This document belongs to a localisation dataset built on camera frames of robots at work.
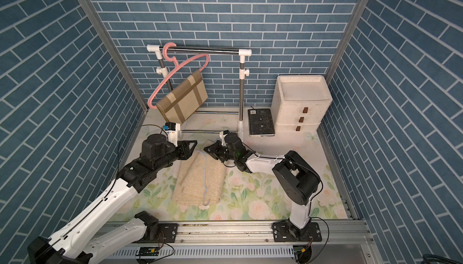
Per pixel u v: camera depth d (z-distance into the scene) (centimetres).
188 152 67
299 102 91
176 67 80
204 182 79
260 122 112
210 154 83
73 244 39
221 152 76
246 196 84
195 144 72
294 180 49
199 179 85
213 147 82
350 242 74
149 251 72
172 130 64
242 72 80
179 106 90
